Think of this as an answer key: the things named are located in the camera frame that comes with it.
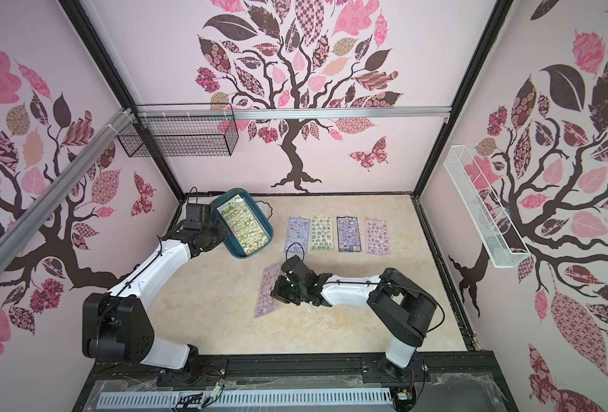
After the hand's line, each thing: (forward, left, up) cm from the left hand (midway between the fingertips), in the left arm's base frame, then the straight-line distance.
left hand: (225, 234), depth 88 cm
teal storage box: (-3, -2, -1) cm, 4 cm away
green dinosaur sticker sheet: (+12, -35, -15) cm, 40 cm away
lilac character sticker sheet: (-21, -15, -10) cm, 28 cm away
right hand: (-19, -16, -9) cm, 27 cm away
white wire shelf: (-5, -86, +11) cm, 87 cm away
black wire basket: (+35, +11, +20) cm, 42 cm away
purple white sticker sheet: (+11, -25, -15) cm, 31 cm away
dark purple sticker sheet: (+11, -46, -15) cm, 50 cm away
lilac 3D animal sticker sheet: (+9, -59, -16) cm, 62 cm away
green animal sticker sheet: (+4, -6, +1) cm, 7 cm away
